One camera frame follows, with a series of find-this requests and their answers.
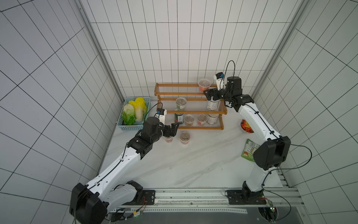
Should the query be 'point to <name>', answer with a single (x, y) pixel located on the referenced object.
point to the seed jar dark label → (168, 139)
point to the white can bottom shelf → (212, 118)
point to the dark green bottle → (178, 118)
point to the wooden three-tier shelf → (186, 104)
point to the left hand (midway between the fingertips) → (169, 125)
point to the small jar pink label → (202, 119)
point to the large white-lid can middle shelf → (212, 105)
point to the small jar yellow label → (189, 120)
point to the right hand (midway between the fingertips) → (204, 89)
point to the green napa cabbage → (128, 114)
